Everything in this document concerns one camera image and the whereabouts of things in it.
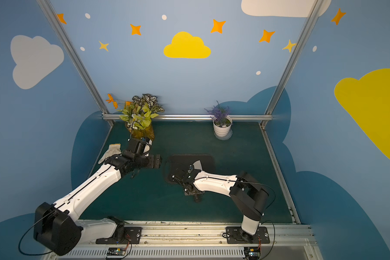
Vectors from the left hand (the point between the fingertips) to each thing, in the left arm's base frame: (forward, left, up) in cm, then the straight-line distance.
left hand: (154, 157), depth 83 cm
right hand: (-10, -22, -14) cm, 28 cm away
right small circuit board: (-39, -49, -17) cm, 65 cm away
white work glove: (+15, +33, -16) cm, 39 cm away
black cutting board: (+8, -30, -19) cm, 36 cm away
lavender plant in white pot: (+32, -39, -5) cm, 51 cm away
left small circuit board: (-40, +13, -17) cm, 45 cm away
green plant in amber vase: (+28, +14, +5) cm, 31 cm away
